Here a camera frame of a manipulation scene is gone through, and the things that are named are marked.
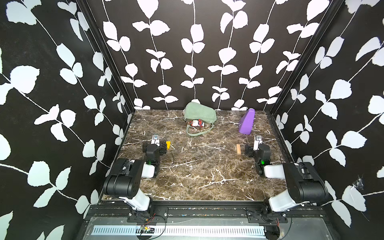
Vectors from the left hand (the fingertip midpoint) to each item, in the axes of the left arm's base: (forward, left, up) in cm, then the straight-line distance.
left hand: (155, 138), depth 93 cm
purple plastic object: (+10, -61, +1) cm, 62 cm away
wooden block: (-5, -55, -8) cm, 55 cm away
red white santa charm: (+17, -28, -6) cm, 33 cm away
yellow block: (0, -7, -8) cm, 11 cm away
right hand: (-3, -64, -1) cm, 64 cm away
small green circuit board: (-47, 0, -9) cm, 48 cm away
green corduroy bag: (+28, -26, -4) cm, 38 cm away
